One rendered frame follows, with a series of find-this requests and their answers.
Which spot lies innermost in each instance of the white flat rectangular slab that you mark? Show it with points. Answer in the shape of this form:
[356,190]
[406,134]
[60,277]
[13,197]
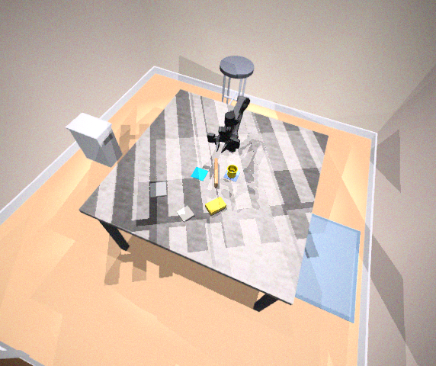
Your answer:
[185,213]

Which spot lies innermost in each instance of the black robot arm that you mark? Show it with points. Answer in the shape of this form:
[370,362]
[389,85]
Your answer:
[233,119]

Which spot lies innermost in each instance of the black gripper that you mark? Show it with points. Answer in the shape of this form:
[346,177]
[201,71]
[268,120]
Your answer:
[223,138]

